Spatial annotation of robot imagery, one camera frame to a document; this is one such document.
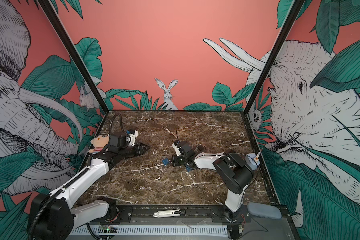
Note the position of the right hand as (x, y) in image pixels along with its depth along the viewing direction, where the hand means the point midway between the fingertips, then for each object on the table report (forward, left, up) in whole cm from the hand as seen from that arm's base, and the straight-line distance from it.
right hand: (169, 159), depth 90 cm
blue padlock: (0, +3, -3) cm, 4 cm away
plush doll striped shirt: (+9, +45, +4) cm, 46 cm away
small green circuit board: (-35, +28, -2) cm, 45 cm away
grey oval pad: (-26, -50, -3) cm, 57 cm away
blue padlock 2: (-8, -12, +5) cm, 15 cm away
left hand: (+2, +11, +13) cm, 17 cm away
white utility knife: (-28, -1, -4) cm, 28 cm away
